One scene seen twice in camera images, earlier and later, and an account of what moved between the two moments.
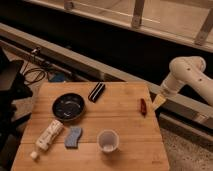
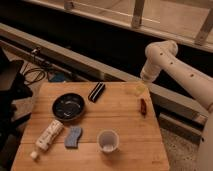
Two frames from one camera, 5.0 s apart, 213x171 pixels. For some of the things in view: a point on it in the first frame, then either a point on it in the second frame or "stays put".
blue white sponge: (71, 140) stays put
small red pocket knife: (143, 106) stays put
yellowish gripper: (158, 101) -> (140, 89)
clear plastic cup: (108, 140) stays put
